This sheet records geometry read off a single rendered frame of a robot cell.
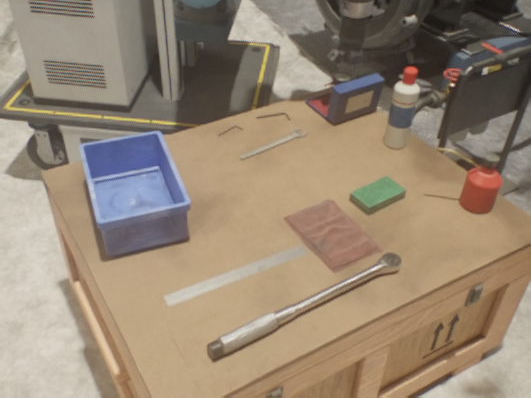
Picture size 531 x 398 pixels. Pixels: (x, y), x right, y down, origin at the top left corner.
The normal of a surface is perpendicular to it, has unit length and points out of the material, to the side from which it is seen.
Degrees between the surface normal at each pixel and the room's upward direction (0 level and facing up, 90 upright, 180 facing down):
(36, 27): 90
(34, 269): 0
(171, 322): 0
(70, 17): 90
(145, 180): 0
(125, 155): 90
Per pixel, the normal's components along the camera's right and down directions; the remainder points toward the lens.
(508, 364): 0.02, -0.77
